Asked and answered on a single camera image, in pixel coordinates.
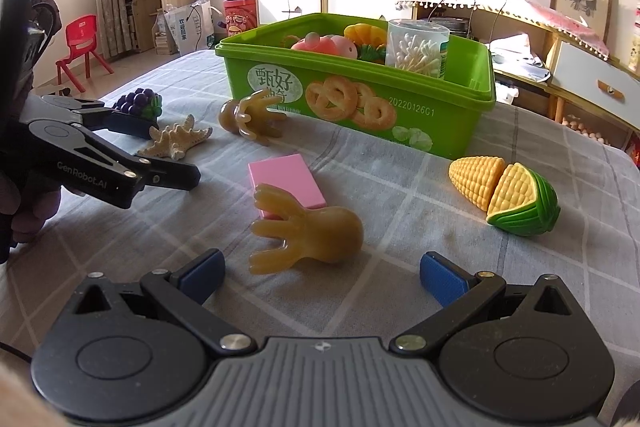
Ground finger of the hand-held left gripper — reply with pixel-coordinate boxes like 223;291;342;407
75;127;202;192
42;94;162;141

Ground clear cotton swab jar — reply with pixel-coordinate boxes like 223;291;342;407
385;19;452;81

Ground white cabinet drawer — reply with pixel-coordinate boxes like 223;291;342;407
256;0;323;26
546;39;640;130
326;0;416;22

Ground green plastic toy piece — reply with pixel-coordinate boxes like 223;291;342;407
357;45;387;64

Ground pink lace-trimmed cloth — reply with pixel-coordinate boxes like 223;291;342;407
389;0;612;60

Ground coral red plastic toy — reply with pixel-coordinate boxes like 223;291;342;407
291;31;333;54

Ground green plastic box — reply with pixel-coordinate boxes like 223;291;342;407
215;13;497;160

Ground pink rectangular block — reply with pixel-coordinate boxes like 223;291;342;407
248;153;329;221

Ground white paper bag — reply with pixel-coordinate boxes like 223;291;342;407
164;0;216;56

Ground red plastic chair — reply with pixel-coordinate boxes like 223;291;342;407
54;14;115;94

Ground grey checkered tablecloth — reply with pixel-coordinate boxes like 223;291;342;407
0;48;640;427

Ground brown octopus toy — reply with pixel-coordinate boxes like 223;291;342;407
219;88;289;144
248;183;365;279

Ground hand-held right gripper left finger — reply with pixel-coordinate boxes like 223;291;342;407
70;248;258;355

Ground person's left hand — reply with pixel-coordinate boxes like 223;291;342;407
10;181;67;250

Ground toy corn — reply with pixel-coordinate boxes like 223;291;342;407
448;156;561;238

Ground stack of egg trays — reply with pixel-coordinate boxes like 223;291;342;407
561;113;618;150

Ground black jacket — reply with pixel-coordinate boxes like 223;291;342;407
27;0;64;100

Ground beige starfish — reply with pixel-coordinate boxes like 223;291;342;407
136;114;214;160

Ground purple toy grapes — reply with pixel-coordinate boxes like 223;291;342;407
112;88;164;118

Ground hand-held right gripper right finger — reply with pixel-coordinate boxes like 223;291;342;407
390;251;586;355

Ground red printed box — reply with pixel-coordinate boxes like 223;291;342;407
222;0;259;42

